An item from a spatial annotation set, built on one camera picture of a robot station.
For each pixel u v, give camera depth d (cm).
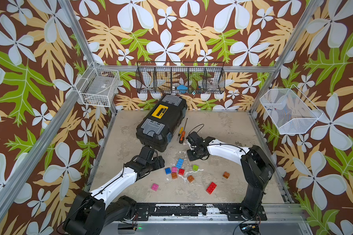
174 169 88
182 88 95
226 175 84
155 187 81
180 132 105
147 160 67
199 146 70
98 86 86
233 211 74
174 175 86
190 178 84
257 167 48
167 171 87
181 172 86
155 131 86
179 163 91
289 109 84
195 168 88
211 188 82
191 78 97
